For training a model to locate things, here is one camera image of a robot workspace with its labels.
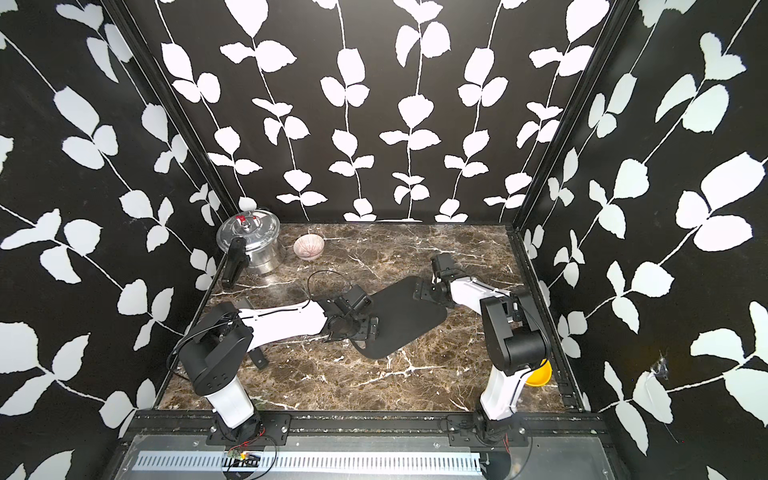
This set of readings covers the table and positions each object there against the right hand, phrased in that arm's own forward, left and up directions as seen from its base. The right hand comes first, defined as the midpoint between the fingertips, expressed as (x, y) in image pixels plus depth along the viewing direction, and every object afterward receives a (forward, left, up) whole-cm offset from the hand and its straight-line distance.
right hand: (427, 293), depth 98 cm
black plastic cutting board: (-7, +8, -5) cm, 12 cm away
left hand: (-13, +19, +1) cm, 23 cm away
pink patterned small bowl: (+20, +44, +1) cm, 48 cm away
